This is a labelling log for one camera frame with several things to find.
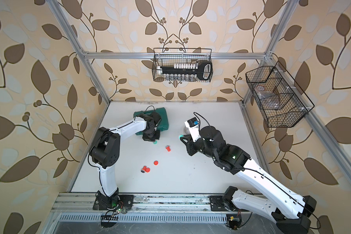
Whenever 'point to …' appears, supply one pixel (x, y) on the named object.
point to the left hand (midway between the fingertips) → (154, 138)
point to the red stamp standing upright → (168, 148)
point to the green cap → (155, 142)
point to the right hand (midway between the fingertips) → (182, 137)
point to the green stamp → (180, 136)
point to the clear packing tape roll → (186, 130)
